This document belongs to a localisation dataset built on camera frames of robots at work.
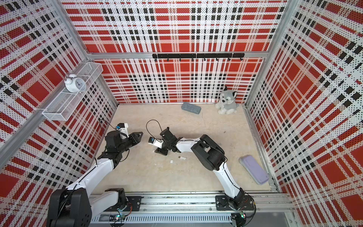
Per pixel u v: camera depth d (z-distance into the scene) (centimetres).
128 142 74
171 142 78
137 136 81
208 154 55
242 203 67
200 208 75
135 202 73
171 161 89
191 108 115
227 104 105
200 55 89
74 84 70
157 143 84
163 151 86
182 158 91
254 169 84
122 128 76
